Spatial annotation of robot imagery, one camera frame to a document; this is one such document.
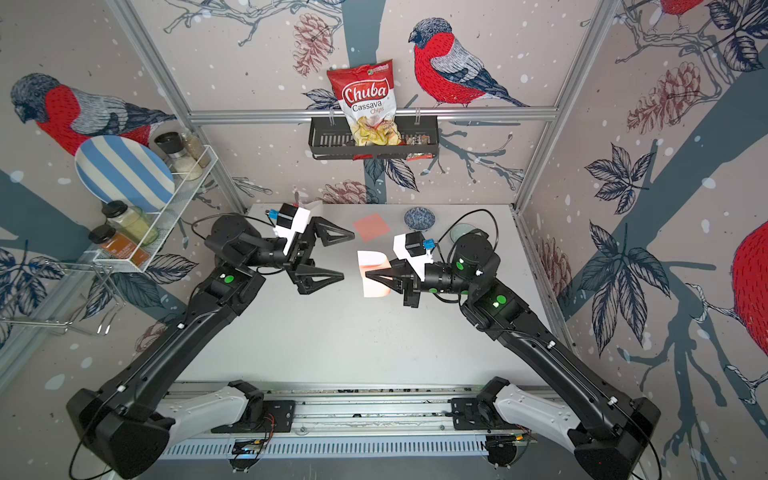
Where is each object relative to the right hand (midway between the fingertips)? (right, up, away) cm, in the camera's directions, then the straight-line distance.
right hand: (370, 271), depth 55 cm
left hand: (-4, +3, -2) cm, 5 cm away
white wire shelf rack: (-51, +18, +21) cm, 58 cm away
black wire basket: (-15, +38, +40) cm, 57 cm away
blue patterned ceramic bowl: (+15, +13, +59) cm, 62 cm away
